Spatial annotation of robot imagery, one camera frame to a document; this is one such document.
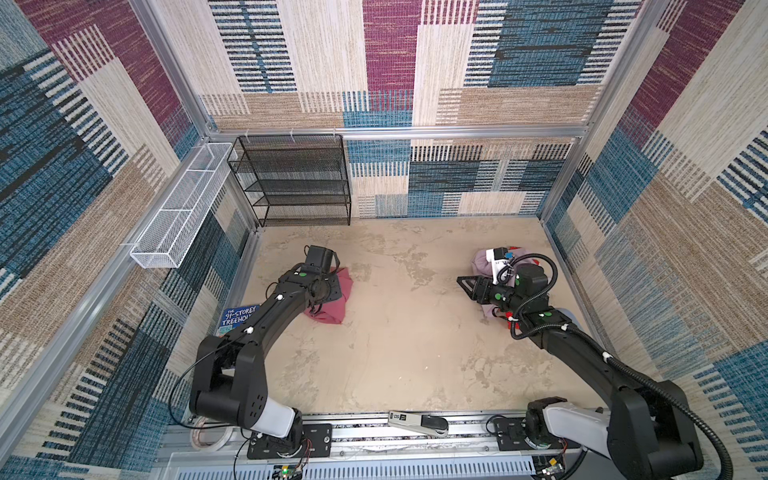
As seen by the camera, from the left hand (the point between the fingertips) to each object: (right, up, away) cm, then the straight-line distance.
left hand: (331, 285), depth 89 cm
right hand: (+37, +1, -6) cm, 37 cm away
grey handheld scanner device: (+26, -30, -18) cm, 44 cm away
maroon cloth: (0, -9, +5) cm, 10 cm away
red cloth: (+43, -4, -23) cm, 49 cm away
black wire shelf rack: (-17, +36, +19) cm, 44 cm away
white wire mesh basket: (-35, +14, -17) cm, 41 cm away
